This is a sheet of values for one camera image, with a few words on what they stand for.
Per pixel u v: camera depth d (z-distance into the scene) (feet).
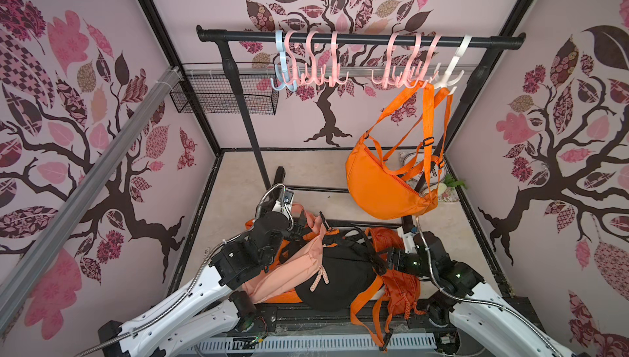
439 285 1.87
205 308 1.47
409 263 2.27
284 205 1.83
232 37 1.64
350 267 2.62
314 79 1.81
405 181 2.56
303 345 2.30
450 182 3.41
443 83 1.81
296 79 2.88
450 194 3.39
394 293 2.39
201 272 1.51
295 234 2.11
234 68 1.78
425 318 2.38
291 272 2.33
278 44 1.58
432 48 1.53
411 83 1.78
